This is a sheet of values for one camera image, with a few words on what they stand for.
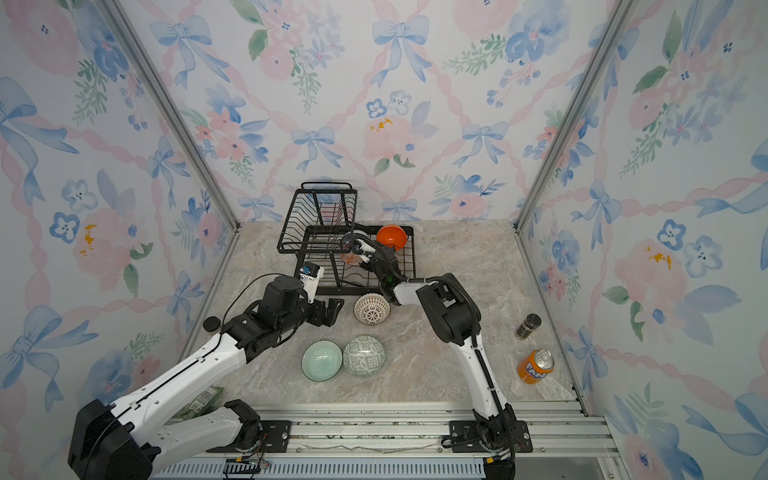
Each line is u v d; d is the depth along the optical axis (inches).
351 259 41.7
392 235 41.9
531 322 32.9
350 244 38.7
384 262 30.9
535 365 29.6
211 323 32.7
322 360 33.5
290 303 23.6
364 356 33.8
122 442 14.9
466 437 28.8
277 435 29.3
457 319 23.9
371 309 37.4
